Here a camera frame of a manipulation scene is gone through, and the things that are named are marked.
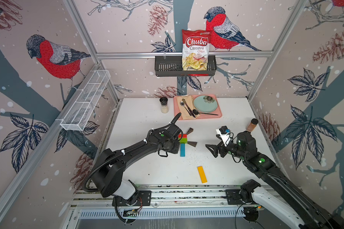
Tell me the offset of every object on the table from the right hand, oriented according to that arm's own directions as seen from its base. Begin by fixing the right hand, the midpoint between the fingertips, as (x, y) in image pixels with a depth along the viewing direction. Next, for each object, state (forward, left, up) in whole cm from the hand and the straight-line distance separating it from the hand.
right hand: (212, 139), depth 75 cm
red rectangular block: (+13, +14, -20) cm, 28 cm away
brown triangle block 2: (+6, +9, -18) cm, 20 cm away
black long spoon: (+33, +5, -17) cm, 38 cm away
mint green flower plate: (+44, -3, -18) cm, 47 cm away
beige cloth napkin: (+32, +15, -17) cm, 40 cm away
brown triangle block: (+16, +10, -16) cm, 25 cm away
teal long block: (+1, +16, -18) cm, 24 cm away
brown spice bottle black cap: (+18, -32, -12) cm, 39 cm away
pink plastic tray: (+36, -13, -19) cm, 43 cm away
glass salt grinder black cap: (+34, +30, -6) cm, 46 cm away
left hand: (0, +18, -9) cm, 21 cm away
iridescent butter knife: (+33, +9, -17) cm, 39 cm away
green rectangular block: (+9, +15, -18) cm, 25 cm away
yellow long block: (-13, +4, -19) cm, 23 cm away
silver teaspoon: (+42, +16, -17) cm, 48 cm away
